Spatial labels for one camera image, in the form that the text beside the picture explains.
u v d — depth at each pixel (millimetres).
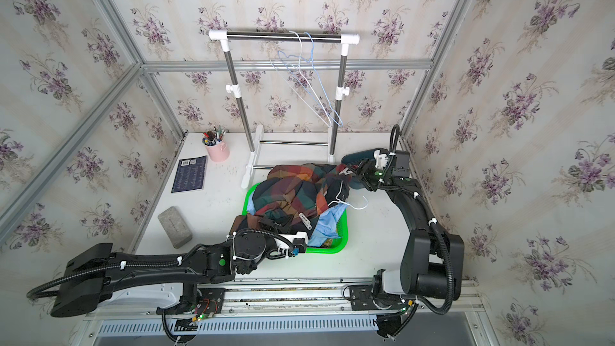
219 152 1071
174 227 859
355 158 1071
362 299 732
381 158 801
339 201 726
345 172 859
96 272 409
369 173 748
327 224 783
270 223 633
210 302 716
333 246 822
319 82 1114
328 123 1202
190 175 1037
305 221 674
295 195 743
